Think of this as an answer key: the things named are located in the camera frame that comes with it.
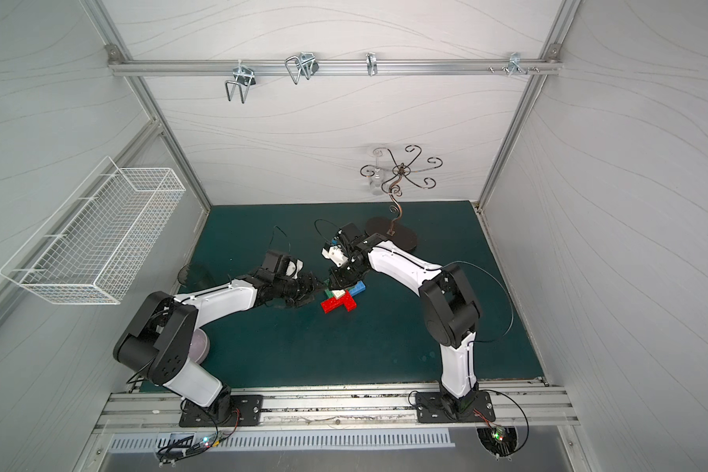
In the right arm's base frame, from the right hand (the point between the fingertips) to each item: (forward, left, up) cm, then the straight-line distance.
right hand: (332, 284), depth 88 cm
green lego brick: (-1, +1, -4) cm, 5 cm away
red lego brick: (-4, 0, -5) cm, 7 cm away
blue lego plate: (+2, -8, -6) cm, 10 cm away
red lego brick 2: (-3, -5, -6) cm, 8 cm away
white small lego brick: (-2, -2, -2) cm, 4 cm away
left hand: (-2, +3, -2) cm, 4 cm away
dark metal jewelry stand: (+28, -15, -7) cm, 33 cm away
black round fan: (-36, -45, -12) cm, 59 cm away
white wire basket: (-6, +54, +24) cm, 59 cm away
